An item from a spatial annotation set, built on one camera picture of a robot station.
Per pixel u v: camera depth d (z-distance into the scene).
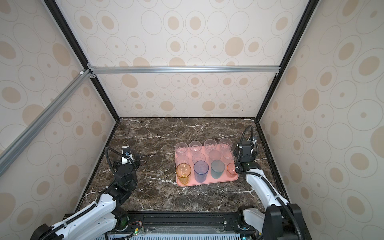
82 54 0.84
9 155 0.51
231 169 0.90
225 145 1.00
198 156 0.92
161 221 0.75
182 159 0.92
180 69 0.88
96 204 0.52
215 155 0.95
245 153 0.64
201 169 0.82
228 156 0.97
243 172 0.60
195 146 0.99
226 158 0.96
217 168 0.83
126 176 0.58
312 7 0.68
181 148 0.98
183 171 0.84
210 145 0.99
